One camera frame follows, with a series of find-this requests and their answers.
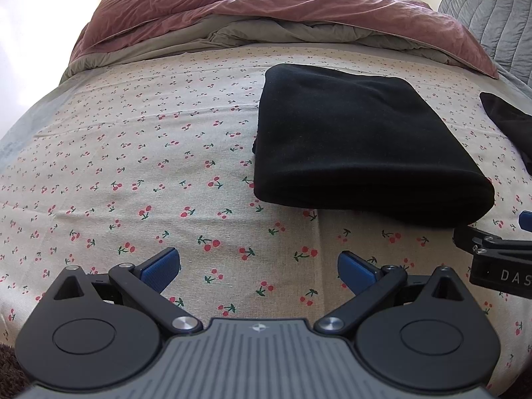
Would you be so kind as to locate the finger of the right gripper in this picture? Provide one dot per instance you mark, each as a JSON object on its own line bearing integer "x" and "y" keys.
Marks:
{"x": 525, "y": 220}
{"x": 471, "y": 240}

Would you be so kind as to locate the black pants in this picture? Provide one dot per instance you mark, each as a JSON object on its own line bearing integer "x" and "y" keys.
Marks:
{"x": 336, "y": 141}

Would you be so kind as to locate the black folded garment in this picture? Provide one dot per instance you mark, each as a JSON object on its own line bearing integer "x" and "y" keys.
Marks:
{"x": 512, "y": 122}

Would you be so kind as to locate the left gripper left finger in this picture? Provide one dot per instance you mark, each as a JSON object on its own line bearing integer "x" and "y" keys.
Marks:
{"x": 141, "y": 287}

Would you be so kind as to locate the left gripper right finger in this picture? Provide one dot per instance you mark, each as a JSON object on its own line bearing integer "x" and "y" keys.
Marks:
{"x": 373, "y": 289}

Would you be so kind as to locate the pink grey duvet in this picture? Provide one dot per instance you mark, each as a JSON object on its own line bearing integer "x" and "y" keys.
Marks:
{"x": 406, "y": 19}

